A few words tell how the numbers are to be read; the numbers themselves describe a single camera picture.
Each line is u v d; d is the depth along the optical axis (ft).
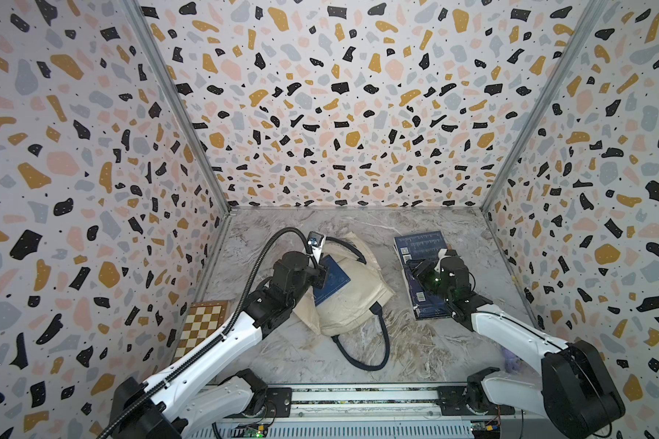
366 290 3.09
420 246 3.30
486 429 2.35
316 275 2.27
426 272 2.55
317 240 2.06
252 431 2.30
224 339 1.53
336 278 3.20
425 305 2.87
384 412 2.41
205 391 1.80
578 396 1.35
